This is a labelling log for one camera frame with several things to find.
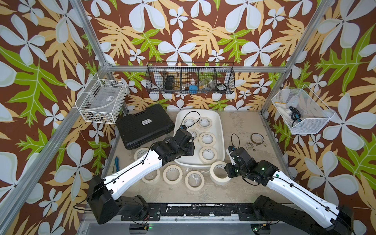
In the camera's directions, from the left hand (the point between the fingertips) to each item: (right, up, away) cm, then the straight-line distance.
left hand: (193, 145), depth 77 cm
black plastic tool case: (-38, +9, +24) cm, 46 cm away
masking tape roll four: (-22, -21, +5) cm, 31 cm away
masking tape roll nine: (+1, -22, +8) cm, 23 cm away
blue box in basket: (+1, +34, +18) cm, 39 cm away
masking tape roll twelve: (+13, -15, -3) cm, 20 cm away
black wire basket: (-1, +43, +20) cm, 48 cm away
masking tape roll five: (-2, +13, +36) cm, 38 cm away
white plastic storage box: (+19, +8, +25) cm, 33 cm away
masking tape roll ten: (+9, -2, +22) cm, 24 cm away
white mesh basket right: (+63, +19, +5) cm, 66 cm away
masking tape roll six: (+10, +13, +35) cm, 39 cm away
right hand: (+17, -12, +1) cm, 21 cm away
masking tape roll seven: (-12, -19, +10) cm, 24 cm away
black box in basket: (-15, +40, +22) cm, 49 cm away
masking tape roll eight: (+2, +5, +27) cm, 28 cm away
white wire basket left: (-50, +25, +2) cm, 56 cm away
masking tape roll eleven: (+11, -9, +18) cm, 23 cm away
